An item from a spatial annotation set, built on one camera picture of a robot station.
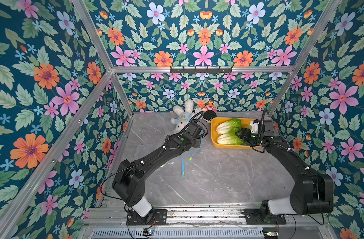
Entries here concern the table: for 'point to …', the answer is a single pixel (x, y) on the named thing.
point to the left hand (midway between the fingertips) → (198, 138)
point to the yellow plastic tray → (216, 122)
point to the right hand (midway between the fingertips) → (241, 133)
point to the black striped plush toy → (209, 113)
